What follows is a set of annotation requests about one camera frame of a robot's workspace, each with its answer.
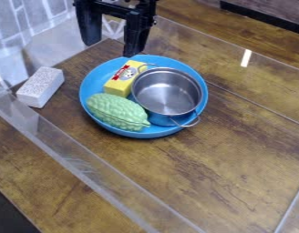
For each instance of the yellow butter box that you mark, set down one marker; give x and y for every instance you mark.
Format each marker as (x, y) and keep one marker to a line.
(121, 82)

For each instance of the dark wooden furniture edge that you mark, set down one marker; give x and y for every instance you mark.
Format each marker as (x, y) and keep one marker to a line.
(269, 19)

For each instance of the stainless steel pot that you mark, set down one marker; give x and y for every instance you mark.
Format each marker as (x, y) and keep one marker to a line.
(169, 94)

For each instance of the green bumpy toy gourd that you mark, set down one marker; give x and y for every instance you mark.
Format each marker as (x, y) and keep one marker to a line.
(118, 111)

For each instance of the clear acrylic barrier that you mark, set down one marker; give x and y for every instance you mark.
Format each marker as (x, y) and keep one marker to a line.
(224, 177)

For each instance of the white speckled block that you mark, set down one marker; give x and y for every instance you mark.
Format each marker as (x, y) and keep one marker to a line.
(40, 86)

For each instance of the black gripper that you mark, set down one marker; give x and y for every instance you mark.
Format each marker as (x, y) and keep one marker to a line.
(139, 22)

